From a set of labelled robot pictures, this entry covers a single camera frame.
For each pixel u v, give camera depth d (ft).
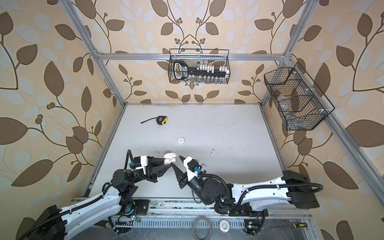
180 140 3.23
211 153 3.06
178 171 1.79
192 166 1.58
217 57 2.99
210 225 2.29
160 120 3.55
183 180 1.74
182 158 1.98
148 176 1.91
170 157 1.99
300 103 2.40
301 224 2.27
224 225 2.28
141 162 1.75
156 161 2.03
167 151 3.08
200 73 2.78
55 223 1.39
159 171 1.94
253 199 1.60
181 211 2.42
